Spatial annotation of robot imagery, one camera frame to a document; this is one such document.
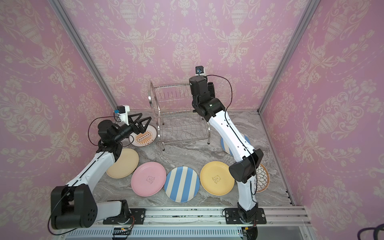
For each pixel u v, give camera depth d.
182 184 0.85
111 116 0.66
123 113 0.67
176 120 1.10
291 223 0.75
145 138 1.04
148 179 0.87
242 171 0.47
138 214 0.75
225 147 1.00
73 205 0.41
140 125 0.68
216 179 0.86
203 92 0.54
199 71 0.60
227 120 0.51
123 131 0.68
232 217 0.73
